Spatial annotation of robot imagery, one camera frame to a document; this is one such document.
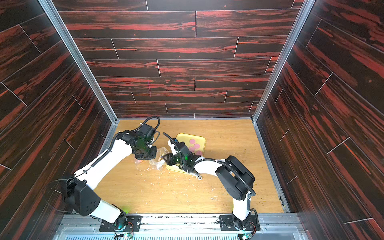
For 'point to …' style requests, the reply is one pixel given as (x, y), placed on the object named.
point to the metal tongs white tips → (199, 177)
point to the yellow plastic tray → (185, 138)
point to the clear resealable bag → (158, 163)
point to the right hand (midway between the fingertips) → (168, 154)
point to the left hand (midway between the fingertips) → (155, 157)
